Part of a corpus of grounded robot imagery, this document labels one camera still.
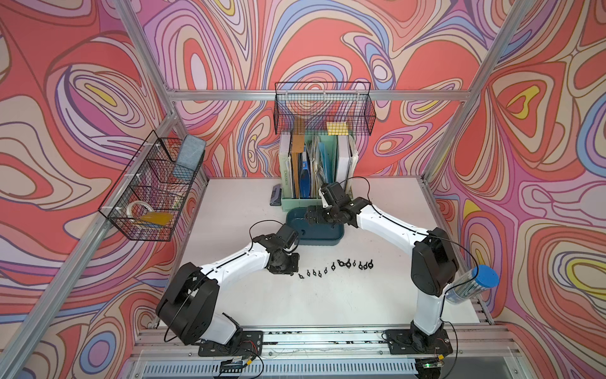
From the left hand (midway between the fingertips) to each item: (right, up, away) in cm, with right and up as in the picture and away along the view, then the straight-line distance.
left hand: (297, 269), depth 85 cm
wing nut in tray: (+1, -3, +3) cm, 5 cm away
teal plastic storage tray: (+11, +11, +12) cm, 20 cm away
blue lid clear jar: (+54, +2, -17) cm, 57 cm away
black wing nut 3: (+8, -3, +3) cm, 10 cm away
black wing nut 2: (+11, -2, +4) cm, 11 cm away
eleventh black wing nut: (+4, -3, +4) cm, 6 cm away
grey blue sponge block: (-37, +42, -4) cm, 56 cm away
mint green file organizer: (+10, +45, +10) cm, 47 cm away
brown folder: (0, +45, -1) cm, 45 cm away
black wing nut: (+14, 0, +5) cm, 15 cm away
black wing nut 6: (+27, -1, +6) cm, 27 cm away
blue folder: (+3, +34, +13) cm, 36 cm away
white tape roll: (-48, +25, -15) cm, 56 cm away
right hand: (+8, +17, +5) cm, 19 cm away
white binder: (+18, +40, +9) cm, 45 cm away
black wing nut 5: (+24, -1, +6) cm, 25 cm away
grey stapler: (-11, +26, +22) cm, 35 cm away
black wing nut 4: (+6, -3, +4) cm, 8 cm away
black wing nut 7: (+28, 0, +6) cm, 29 cm away
